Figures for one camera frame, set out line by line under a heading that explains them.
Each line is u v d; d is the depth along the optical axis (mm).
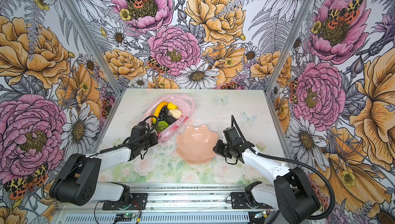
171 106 1052
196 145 920
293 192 419
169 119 1009
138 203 733
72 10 788
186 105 1011
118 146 611
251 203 662
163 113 1026
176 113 1022
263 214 713
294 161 454
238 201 737
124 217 707
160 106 1017
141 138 672
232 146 666
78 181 431
